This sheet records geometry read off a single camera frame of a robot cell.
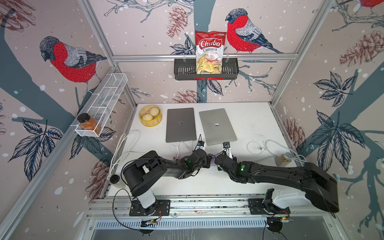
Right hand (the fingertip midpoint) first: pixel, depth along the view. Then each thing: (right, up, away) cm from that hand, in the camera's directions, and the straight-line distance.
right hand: (219, 157), depth 85 cm
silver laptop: (+2, +16, +21) cm, 27 cm away
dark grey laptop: (-25, +17, +23) cm, 38 cm away
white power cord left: (-62, +5, +14) cm, 64 cm away
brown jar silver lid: (+35, 0, -3) cm, 35 cm away
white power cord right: (+53, -3, +6) cm, 53 cm away
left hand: (-3, -1, +3) cm, 4 cm away
